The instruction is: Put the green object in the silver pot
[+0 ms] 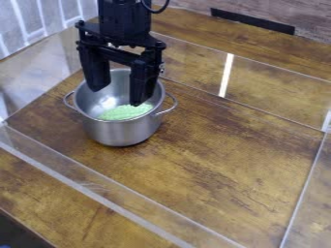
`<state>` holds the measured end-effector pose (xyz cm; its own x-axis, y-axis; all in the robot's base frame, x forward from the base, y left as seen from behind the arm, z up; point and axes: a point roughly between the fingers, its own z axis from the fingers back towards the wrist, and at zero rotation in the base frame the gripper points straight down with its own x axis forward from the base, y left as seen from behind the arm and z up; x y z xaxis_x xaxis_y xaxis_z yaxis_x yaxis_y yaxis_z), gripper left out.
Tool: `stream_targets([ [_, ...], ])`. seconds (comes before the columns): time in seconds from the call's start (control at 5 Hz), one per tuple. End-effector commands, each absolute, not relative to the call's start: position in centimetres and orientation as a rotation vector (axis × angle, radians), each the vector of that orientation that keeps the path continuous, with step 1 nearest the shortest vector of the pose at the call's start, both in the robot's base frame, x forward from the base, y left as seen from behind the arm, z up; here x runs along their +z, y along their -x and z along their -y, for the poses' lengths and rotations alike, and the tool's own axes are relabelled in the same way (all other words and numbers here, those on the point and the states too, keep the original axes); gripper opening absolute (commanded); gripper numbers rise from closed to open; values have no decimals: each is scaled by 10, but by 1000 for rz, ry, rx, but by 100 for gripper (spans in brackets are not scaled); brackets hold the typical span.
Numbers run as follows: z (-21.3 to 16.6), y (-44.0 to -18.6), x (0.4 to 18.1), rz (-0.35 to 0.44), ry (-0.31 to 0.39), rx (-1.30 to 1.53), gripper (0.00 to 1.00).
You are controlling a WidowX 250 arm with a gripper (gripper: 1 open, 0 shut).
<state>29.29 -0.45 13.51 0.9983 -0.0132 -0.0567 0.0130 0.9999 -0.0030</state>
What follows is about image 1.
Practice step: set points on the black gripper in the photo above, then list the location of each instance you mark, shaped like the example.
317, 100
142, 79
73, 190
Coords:
118, 38

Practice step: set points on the green bumpy object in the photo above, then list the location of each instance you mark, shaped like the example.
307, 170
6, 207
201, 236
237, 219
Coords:
124, 112

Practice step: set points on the silver metal pot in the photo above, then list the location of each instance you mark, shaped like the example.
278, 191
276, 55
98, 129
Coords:
122, 132

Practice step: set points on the black wall baseboard strip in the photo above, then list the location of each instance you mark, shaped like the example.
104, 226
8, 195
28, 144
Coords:
257, 22

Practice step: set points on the clear acrylic enclosure wall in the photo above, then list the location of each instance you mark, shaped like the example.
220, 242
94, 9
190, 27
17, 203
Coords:
233, 175

